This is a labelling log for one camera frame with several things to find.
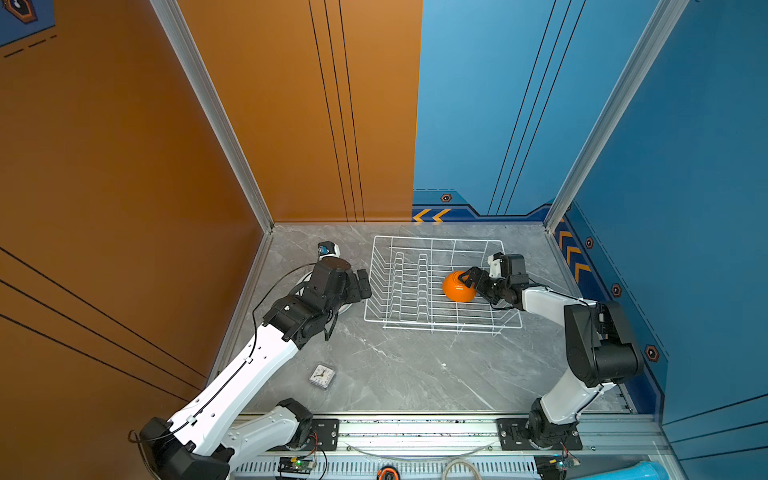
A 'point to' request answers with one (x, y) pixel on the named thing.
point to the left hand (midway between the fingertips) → (354, 275)
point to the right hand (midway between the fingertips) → (465, 282)
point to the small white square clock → (322, 376)
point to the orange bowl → (456, 290)
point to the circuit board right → (554, 467)
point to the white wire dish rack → (405, 287)
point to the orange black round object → (382, 472)
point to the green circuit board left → (295, 465)
